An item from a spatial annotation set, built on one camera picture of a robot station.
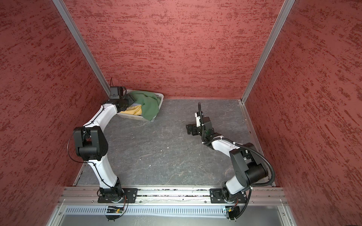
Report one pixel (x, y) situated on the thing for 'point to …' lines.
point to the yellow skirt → (135, 110)
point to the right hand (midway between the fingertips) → (191, 127)
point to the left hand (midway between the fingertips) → (131, 102)
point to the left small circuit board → (115, 209)
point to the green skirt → (150, 108)
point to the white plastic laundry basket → (140, 117)
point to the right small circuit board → (232, 212)
